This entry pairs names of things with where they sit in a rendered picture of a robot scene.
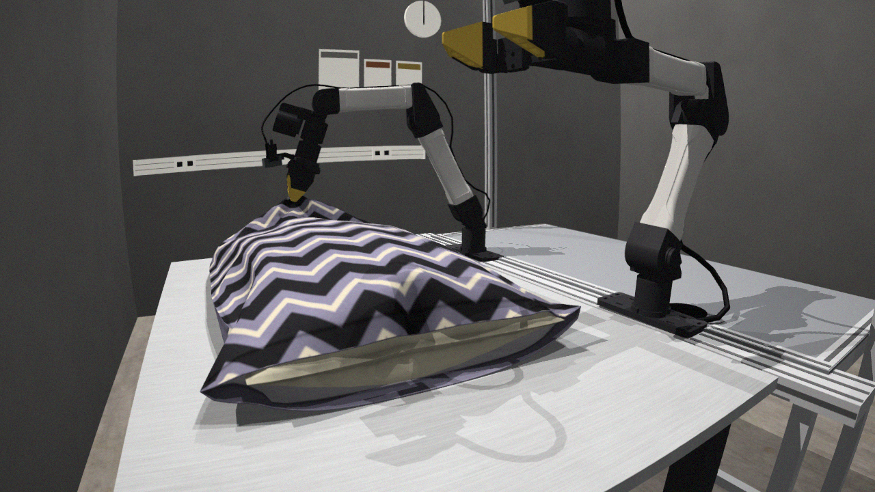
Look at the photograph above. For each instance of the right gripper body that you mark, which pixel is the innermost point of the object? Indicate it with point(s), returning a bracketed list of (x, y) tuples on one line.
[(303, 176)]

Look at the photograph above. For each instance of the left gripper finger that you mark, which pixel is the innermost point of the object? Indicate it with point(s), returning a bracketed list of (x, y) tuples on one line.
[(465, 44), (517, 26)]

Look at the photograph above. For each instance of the cream pillow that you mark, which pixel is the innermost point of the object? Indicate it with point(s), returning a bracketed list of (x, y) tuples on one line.
[(401, 358)]

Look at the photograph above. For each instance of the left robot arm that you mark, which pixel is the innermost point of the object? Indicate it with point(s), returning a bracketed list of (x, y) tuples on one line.
[(653, 246)]

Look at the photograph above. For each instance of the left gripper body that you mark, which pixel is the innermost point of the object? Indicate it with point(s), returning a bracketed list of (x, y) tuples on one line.
[(549, 34)]

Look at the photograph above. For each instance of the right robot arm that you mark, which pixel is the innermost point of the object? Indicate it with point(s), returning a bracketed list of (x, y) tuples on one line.
[(423, 120)]

